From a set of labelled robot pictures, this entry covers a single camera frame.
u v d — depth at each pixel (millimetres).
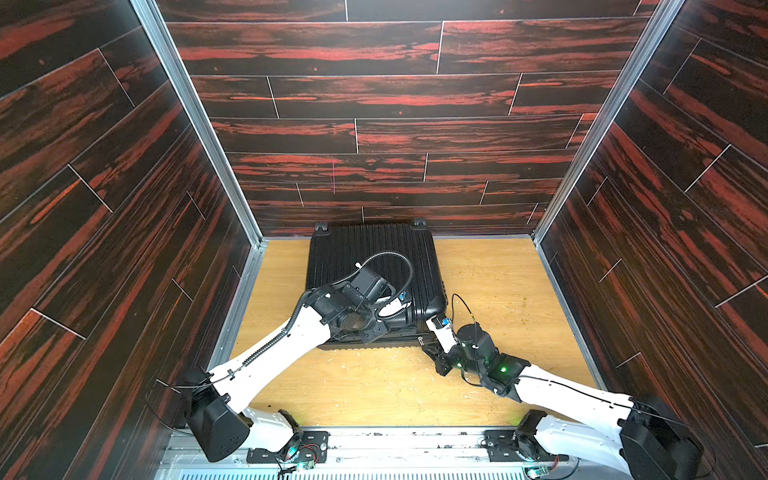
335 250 939
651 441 404
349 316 510
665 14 663
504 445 750
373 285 566
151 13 663
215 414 379
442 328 708
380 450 747
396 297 640
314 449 734
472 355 643
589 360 931
